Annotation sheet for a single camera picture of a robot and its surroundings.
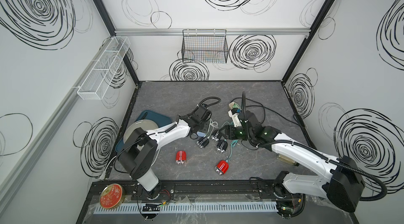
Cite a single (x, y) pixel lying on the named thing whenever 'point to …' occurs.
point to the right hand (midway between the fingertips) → (222, 132)
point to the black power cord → (264, 107)
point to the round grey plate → (145, 124)
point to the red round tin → (112, 196)
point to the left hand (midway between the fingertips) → (204, 124)
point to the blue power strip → (201, 134)
